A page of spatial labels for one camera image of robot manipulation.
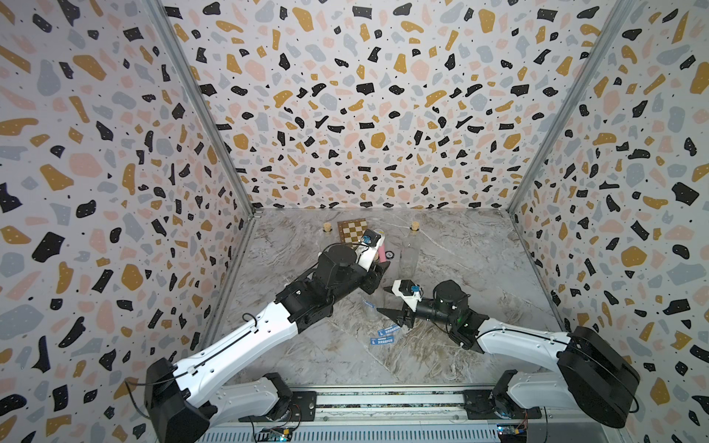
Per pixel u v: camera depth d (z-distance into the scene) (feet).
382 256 3.40
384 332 2.88
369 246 1.92
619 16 2.36
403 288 2.10
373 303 3.03
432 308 2.24
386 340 2.80
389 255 3.49
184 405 1.21
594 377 1.38
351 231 3.73
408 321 2.26
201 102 2.82
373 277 1.98
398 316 2.25
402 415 2.40
